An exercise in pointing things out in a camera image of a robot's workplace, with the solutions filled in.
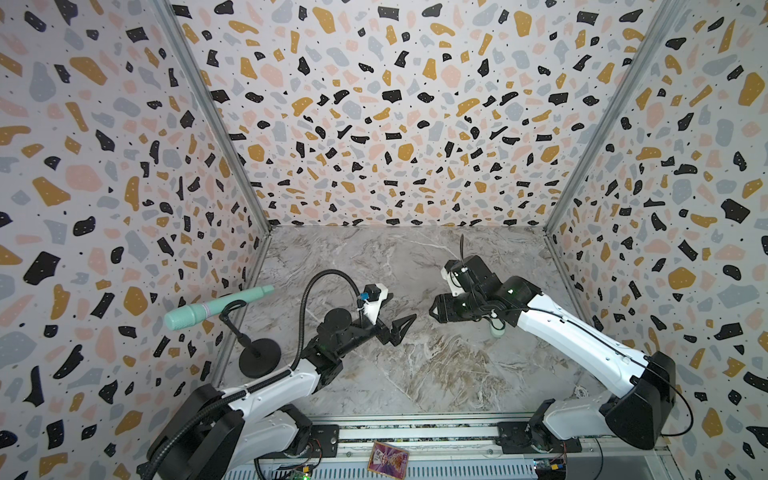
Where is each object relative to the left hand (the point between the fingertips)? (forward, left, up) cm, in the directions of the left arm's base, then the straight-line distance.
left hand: (407, 302), depth 74 cm
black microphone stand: (-5, +42, -20) cm, 47 cm away
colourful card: (-31, +5, -20) cm, 37 cm away
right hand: (0, -7, -2) cm, 7 cm away
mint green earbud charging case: (-11, -18, +8) cm, 22 cm away
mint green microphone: (-8, +43, +10) cm, 45 cm away
